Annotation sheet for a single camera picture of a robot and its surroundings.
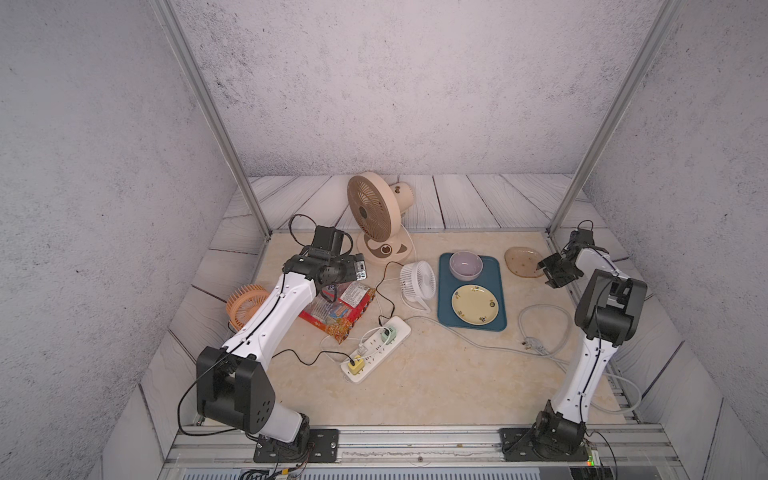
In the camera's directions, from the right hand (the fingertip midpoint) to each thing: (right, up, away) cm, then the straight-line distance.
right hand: (543, 266), depth 104 cm
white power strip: (-56, -24, -17) cm, 63 cm away
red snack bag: (-68, -15, -12) cm, 71 cm away
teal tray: (-18, -3, +2) cm, 18 cm away
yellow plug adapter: (-61, -25, -23) cm, 70 cm away
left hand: (-62, 0, -19) cm, 65 cm away
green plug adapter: (-52, -18, -19) cm, 59 cm away
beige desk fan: (-57, +19, -11) cm, 61 cm away
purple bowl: (-26, 0, +2) cm, 26 cm away
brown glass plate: (-4, +1, +7) cm, 8 cm away
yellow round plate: (-24, -12, -4) cm, 28 cm away
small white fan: (-44, -5, -13) cm, 46 cm away
